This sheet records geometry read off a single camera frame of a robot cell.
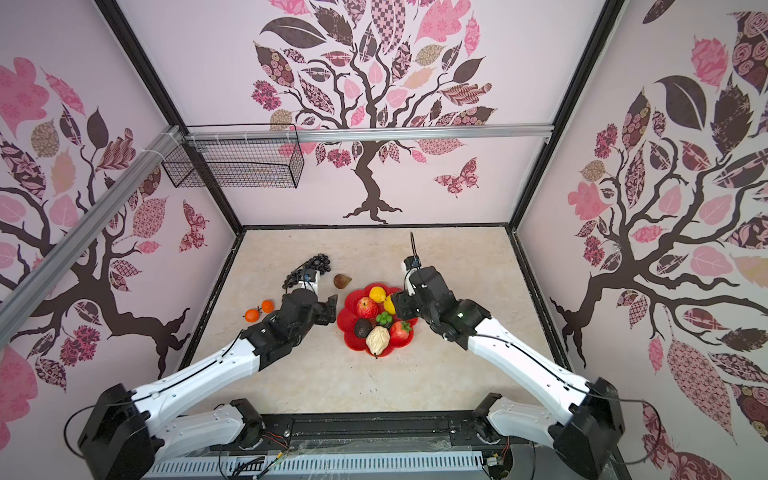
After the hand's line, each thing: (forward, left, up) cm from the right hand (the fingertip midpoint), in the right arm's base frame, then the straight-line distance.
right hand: (400, 291), depth 77 cm
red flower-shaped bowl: (+2, +16, -16) cm, 23 cm away
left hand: (+1, +21, -6) cm, 22 cm away
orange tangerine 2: (+4, +48, -19) cm, 51 cm away
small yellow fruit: (+5, +3, -16) cm, 17 cm away
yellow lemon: (+8, +7, -14) cm, 18 cm away
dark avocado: (-3, +11, -14) cm, 18 cm away
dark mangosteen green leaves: (0, +5, -14) cm, 15 cm away
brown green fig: (+16, +20, -17) cm, 31 cm away
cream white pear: (-7, +7, -14) cm, 17 cm away
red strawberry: (-4, 0, -14) cm, 15 cm away
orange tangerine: (+7, +43, -18) cm, 47 cm away
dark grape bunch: (+23, +28, -16) cm, 39 cm away
